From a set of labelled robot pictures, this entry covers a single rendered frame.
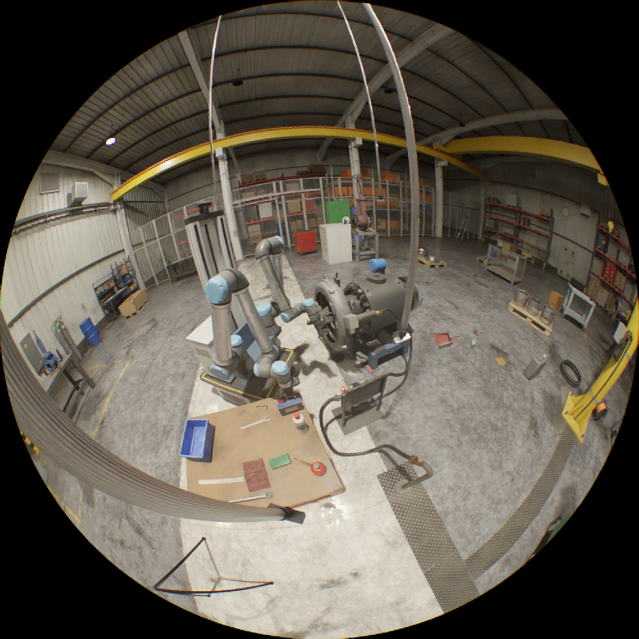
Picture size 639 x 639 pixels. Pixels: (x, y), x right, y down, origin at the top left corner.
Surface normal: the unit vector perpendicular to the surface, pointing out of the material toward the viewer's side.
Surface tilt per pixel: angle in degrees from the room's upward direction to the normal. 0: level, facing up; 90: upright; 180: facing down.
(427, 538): 0
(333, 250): 90
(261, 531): 0
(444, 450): 0
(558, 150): 90
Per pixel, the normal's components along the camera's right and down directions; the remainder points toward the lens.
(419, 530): -0.10, -0.83
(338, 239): 0.26, 0.51
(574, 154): -0.96, 0.22
